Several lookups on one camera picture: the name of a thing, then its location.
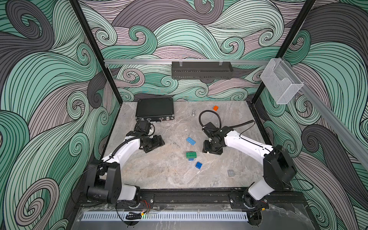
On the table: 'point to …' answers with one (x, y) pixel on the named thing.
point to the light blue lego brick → (191, 141)
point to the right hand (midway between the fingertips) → (206, 152)
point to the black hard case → (154, 109)
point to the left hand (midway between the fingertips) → (160, 143)
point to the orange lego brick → (215, 108)
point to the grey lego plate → (231, 173)
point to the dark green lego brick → (191, 155)
